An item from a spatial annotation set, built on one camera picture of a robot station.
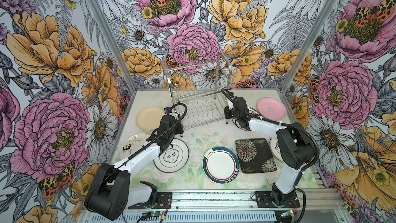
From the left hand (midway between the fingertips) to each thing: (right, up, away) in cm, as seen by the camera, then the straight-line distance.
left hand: (179, 126), depth 89 cm
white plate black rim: (-4, -18, -2) cm, 19 cm away
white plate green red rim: (+22, -20, -5) cm, 31 cm away
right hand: (+28, +8, +8) cm, 30 cm away
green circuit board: (-8, -37, -17) cm, 42 cm away
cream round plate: (-23, +3, +16) cm, 28 cm away
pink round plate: (+62, +9, +23) cm, 67 cm away
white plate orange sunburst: (+47, +8, +20) cm, 51 cm away
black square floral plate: (+42, -17, -1) cm, 46 cm away
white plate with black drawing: (-29, -11, +4) cm, 31 cm away
